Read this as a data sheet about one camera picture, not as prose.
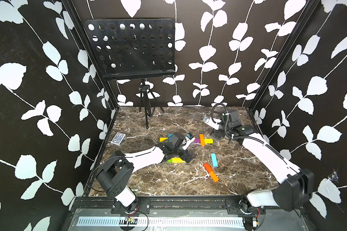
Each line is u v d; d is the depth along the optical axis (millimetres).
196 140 1011
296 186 400
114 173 442
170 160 892
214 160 904
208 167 881
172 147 672
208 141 1009
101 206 749
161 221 701
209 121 703
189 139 760
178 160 793
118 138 983
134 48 691
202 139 1011
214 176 838
